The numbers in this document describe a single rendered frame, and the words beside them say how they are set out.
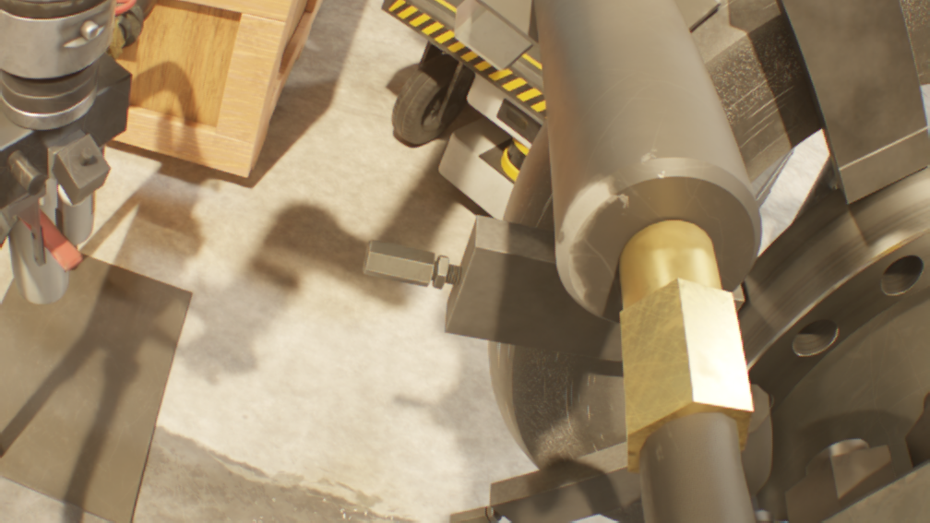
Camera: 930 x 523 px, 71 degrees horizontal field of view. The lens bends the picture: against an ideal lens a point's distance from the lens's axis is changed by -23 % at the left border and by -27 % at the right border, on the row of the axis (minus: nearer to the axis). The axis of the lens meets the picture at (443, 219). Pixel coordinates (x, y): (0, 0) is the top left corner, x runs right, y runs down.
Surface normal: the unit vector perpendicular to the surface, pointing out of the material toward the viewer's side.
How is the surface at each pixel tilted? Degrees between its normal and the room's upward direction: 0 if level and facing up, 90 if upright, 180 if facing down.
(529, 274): 90
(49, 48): 90
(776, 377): 90
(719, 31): 67
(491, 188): 90
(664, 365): 60
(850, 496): 25
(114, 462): 0
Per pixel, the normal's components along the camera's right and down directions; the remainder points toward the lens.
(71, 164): 0.58, -0.45
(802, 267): -0.81, -0.47
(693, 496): -0.42, -0.74
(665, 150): -0.16, -0.75
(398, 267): 0.06, 0.20
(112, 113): 0.81, 0.55
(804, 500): -0.92, -0.33
